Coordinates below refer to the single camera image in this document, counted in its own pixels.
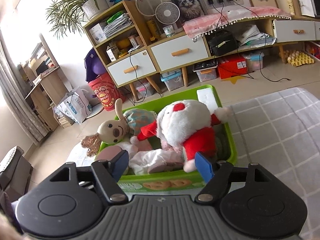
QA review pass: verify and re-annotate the clear storage box blue lid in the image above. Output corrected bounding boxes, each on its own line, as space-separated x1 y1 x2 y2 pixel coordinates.
161 69 184 92

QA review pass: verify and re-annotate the red snack-print storage bucket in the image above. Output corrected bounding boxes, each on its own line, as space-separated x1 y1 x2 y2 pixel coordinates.
88 73 126 111

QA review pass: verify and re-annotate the yellow egg tray toy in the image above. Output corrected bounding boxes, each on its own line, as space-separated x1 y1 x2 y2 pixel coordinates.
285 50 315 67

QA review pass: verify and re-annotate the white sponge block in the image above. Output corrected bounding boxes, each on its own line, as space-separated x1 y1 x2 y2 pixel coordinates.
196 88 218 114

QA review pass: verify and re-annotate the white cloth garment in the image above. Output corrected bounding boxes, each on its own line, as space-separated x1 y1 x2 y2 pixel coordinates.
116 140 184 176

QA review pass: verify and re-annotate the santa claus plush toy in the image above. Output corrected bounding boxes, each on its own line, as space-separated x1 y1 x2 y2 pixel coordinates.
130 100 231 173

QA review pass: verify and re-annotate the red cardboard box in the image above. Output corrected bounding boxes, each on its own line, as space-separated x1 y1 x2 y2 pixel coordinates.
217 55 247 79

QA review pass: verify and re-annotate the beige bunny plush doll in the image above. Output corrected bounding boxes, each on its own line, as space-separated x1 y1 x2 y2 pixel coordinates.
81 98 158 164

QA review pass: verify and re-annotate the black bag on shelf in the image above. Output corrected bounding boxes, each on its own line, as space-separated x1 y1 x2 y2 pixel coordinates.
207 30 238 56

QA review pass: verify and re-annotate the wooden cabinet with white drawers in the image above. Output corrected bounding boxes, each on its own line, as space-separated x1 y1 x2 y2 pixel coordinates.
83 1 210 94

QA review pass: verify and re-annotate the small white desk fan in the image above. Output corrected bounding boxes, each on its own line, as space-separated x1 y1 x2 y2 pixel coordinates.
155 2 180 37

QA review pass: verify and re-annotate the pink lace cloth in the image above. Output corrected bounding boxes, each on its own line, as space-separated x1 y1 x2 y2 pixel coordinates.
183 7 292 40

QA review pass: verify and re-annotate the potted spider plant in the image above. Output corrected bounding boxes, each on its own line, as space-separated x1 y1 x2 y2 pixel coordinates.
46 0 98 38

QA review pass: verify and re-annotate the clear storage box pink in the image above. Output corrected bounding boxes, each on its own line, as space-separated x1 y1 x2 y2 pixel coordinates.
133 79 156 99

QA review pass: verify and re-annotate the white round fan frame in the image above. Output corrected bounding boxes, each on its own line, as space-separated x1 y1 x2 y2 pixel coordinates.
135 0 162 17

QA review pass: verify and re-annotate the long low wooden shelf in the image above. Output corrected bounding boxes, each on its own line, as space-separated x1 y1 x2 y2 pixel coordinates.
203 16 319 58

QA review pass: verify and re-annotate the grey checked tablecloth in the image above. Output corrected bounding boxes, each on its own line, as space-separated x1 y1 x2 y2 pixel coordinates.
221 88 319 239

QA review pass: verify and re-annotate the framed cat picture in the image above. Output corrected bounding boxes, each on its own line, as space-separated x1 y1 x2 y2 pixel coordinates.
171 0 208 25

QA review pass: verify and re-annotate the white paper shopping bag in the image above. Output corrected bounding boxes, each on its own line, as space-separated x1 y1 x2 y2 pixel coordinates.
57 87 92 124

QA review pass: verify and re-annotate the black power cable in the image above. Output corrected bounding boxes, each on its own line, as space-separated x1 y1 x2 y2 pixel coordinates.
122 44 163 106

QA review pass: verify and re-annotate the green plastic bin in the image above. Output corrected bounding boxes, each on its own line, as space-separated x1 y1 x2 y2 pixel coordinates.
94 84 238 193

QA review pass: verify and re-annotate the clear box with keyboard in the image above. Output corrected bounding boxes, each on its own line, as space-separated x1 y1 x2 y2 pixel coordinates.
193 60 217 82

